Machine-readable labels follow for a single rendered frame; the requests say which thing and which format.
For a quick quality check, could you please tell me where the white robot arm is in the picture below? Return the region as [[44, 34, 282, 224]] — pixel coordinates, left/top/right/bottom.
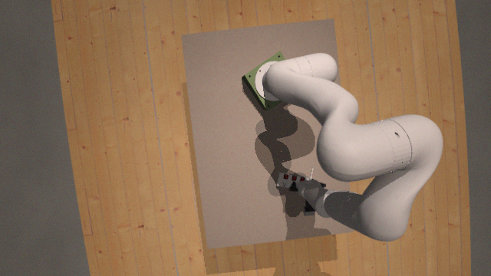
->
[[255, 53, 443, 242]]

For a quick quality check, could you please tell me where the grey power strip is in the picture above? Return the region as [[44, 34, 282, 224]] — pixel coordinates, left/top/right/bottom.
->
[[276, 168, 314, 188]]

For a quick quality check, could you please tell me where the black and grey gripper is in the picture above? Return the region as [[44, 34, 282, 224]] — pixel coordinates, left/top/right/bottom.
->
[[288, 179, 326, 198]]

